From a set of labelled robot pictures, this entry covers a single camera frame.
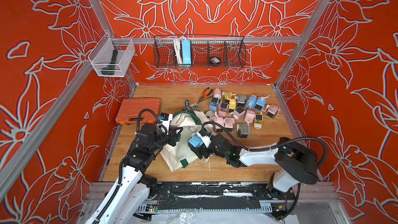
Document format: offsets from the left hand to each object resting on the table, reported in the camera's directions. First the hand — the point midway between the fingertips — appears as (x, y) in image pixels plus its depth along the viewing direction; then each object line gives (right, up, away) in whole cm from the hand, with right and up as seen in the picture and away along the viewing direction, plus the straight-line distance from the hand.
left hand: (181, 127), depth 73 cm
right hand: (+6, -9, +8) cm, 13 cm away
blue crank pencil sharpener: (+50, +12, +28) cm, 59 cm away
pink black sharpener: (+56, +6, +25) cm, 61 cm away
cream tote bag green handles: (+6, +2, +1) cm, 6 cm away
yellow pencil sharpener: (+30, +17, +34) cm, 48 cm away
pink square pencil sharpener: (+22, 0, +19) cm, 29 cm away
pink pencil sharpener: (+22, +18, +33) cm, 43 cm away
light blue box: (+1, +40, +17) cm, 44 cm away
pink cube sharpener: (+34, +5, +21) cm, 41 cm away
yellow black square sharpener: (+45, +1, +19) cm, 49 cm away
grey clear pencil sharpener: (+38, +13, +30) cm, 50 cm away
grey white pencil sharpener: (+16, +4, +24) cm, 29 cm away
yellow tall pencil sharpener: (+31, +10, +27) cm, 43 cm away
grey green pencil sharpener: (+35, -5, +16) cm, 39 cm away
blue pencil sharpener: (+44, +12, +27) cm, 53 cm away
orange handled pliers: (+14, +18, +41) cm, 47 cm away
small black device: (+19, +39, +23) cm, 49 cm away
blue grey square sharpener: (+19, +11, +29) cm, 36 cm away
